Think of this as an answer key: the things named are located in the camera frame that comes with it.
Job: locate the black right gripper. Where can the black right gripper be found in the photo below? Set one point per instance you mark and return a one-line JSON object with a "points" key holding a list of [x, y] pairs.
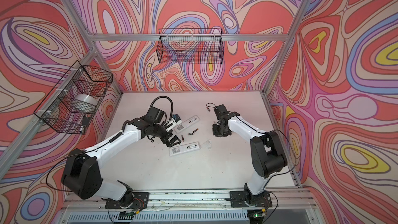
{"points": [[217, 134]]}

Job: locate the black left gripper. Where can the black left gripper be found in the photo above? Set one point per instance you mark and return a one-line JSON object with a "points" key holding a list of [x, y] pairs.
{"points": [[172, 142]]}

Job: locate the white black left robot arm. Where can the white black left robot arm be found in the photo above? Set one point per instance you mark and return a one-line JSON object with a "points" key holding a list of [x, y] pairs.
{"points": [[82, 171]]}

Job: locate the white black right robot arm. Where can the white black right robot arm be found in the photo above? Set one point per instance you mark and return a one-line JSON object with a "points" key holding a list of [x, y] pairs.
{"points": [[267, 151]]}

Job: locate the white battery cover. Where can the white battery cover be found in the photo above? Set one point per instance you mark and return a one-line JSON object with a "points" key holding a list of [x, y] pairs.
{"points": [[207, 144]]}

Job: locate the silver tape roll in basket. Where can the silver tape roll in basket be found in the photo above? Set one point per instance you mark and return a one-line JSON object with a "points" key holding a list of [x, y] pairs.
{"points": [[84, 103]]}

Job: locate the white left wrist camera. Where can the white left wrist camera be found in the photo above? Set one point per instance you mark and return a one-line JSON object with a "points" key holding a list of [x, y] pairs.
{"points": [[174, 122]]}

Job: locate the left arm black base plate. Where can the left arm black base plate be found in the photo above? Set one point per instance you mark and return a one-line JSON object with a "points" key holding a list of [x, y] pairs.
{"points": [[131, 200]]}

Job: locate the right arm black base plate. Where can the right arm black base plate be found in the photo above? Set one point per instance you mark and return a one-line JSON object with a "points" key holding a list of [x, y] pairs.
{"points": [[241, 199]]}

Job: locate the black wire basket back wall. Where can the black wire basket back wall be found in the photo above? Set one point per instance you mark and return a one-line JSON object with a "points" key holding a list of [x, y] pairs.
{"points": [[190, 46]]}

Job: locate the black wire basket wall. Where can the black wire basket wall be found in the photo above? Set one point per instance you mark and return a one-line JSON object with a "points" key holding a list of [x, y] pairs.
{"points": [[190, 46], [83, 88]]}

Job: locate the black wire basket left wall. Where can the black wire basket left wall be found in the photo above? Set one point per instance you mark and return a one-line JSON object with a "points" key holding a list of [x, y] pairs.
{"points": [[83, 88]]}

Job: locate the aluminium frame rails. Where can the aluminium frame rails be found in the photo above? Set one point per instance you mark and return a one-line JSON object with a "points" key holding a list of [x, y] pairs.
{"points": [[39, 41]]}

